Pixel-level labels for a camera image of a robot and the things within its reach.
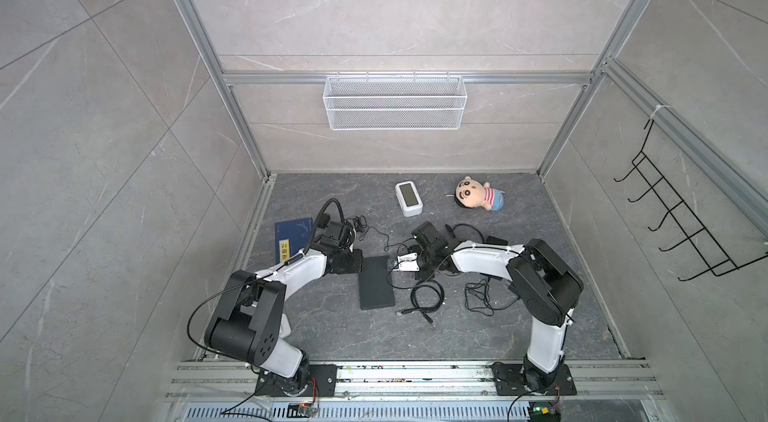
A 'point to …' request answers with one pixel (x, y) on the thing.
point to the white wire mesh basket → (395, 103)
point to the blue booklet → (292, 238)
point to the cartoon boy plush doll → (472, 193)
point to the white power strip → (285, 326)
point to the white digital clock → (409, 198)
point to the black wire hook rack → (717, 260)
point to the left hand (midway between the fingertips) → (360, 256)
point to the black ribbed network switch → (496, 241)
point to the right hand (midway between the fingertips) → (409, 257)
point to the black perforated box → (374, 288)
